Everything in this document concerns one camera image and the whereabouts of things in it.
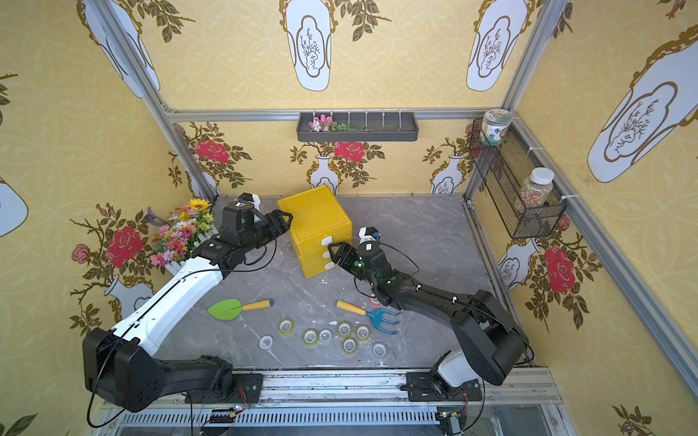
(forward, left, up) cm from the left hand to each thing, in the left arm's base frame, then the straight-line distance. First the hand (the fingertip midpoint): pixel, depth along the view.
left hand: (276, 218), depth 81 cm
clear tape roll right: (-32, -30, -24) cm, 50 cm away
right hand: (-5, -19, -7) cm, 21 cm away
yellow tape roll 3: (-26, -19, -23) cm, 40 cm away
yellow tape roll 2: (-28, -9, -24) cm, 38 cm away
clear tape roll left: (-28, +4, -25) cm, 38 cm away
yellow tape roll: (-24, -2, -24) cm, 34 cm away
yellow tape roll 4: (-27, -25, -24) cm, 44 cm away
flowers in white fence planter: (+2, +33, -8) cm, 34 cm away
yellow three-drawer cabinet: (+2, -12, -4) cm, 13 cm away
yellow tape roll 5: (-31, -21, -23) cm, 44 cm away
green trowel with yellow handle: (-17, +18, -26) cm, 36 cm away
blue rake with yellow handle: (-22, -30, -24) cm, 44 cm away
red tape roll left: (-17, -29, -23) cm, 41 cm away
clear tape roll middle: (-27, -14, -24) cm, 39 cm away
